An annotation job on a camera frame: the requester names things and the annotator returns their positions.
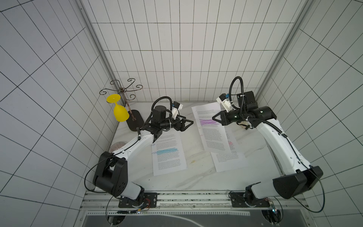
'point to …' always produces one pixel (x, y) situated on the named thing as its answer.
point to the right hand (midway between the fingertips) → (214, 114)
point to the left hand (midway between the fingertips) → (187, 122)
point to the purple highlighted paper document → (213, 134)
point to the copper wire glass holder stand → (135, 122)
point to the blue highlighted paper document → (168, 153)
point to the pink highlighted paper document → (237, 159)
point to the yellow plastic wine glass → (120, 113)
